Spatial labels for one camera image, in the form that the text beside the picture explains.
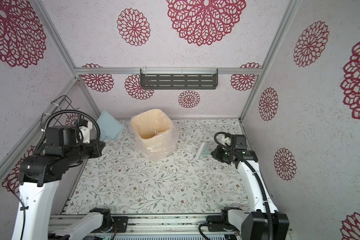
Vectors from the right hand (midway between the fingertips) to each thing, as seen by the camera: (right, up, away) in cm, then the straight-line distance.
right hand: (212, 151), depth 79 cm
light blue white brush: (-3, -1, +7) cm, 8 cm away
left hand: (-50, +4, -16) cm, 53 cm away
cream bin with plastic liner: (-31, +9, -1) cm, 32 cm away
